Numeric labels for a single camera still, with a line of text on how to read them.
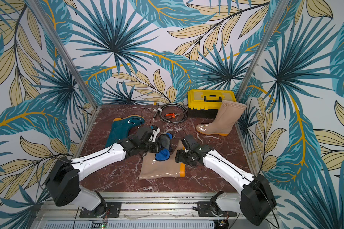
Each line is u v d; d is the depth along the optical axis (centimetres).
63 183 42
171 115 113
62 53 84
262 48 84
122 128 102
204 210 73
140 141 63
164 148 80
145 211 75
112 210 74
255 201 40
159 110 114
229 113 89
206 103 102
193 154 59
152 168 88
